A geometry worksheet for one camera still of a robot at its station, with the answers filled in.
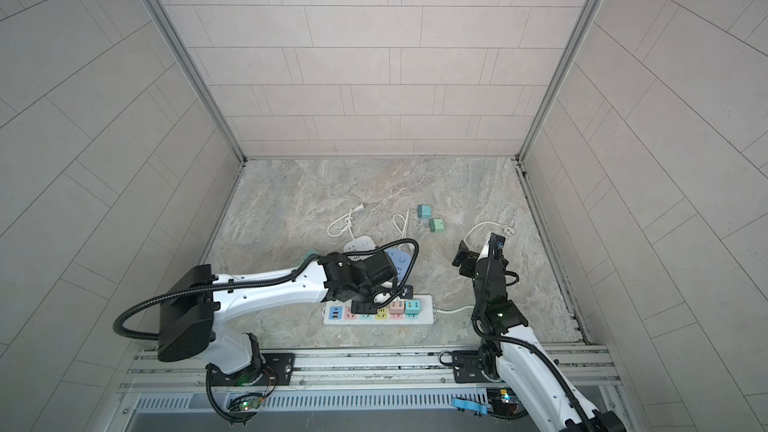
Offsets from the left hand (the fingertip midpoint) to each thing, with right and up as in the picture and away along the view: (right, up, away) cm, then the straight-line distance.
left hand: (386, 294), depth 78 cm
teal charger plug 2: (+12, +20, +21) cm, 31 cm away
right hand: (+24, +12, +6) cm, 27 cm away
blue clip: (+19, -20, -13) cm, 30 cm away
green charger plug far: (+15, +16, +18) cm, 28 cm away
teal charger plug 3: (+7, -2, -3) cm, 8 cm away
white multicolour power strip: (-12, -5, 0) cm, 13 cm away
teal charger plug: (-24, +8, +14) cm, 28 cm away
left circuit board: (-29, -19, -13) cm, 37 cm away
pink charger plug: (+3, -3, -1) cm, 4 cm away
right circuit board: (+27, -21, -10) cm, 36 cm away
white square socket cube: (-8, +11, +13) cm, 19 cm away
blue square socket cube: (+4, +13, -15) cm, 20 cm away
